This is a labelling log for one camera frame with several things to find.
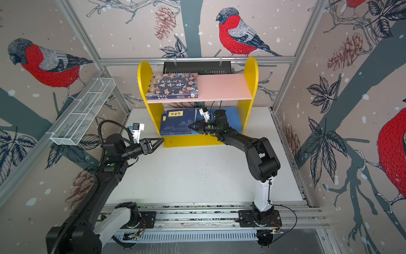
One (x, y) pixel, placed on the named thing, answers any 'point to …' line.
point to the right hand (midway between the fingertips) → (188, 129)
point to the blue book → (177, 121)
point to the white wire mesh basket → (77, 120)
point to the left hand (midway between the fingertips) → (159, 141)
